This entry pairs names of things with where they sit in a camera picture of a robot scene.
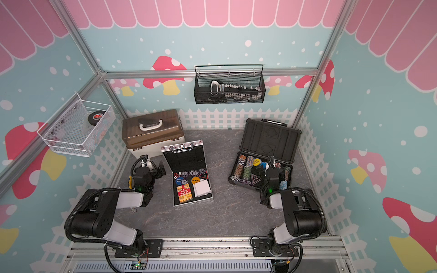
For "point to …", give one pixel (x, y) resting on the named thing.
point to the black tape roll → (94, 117)
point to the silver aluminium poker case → (190, 177)
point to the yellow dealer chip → (256, 162)
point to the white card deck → (201, 188)
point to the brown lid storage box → (145, 134)
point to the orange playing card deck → (184, 193)
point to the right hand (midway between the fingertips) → (271, 165)
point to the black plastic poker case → (262, 139)
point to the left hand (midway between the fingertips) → (154, 165)
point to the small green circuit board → (137, 265)
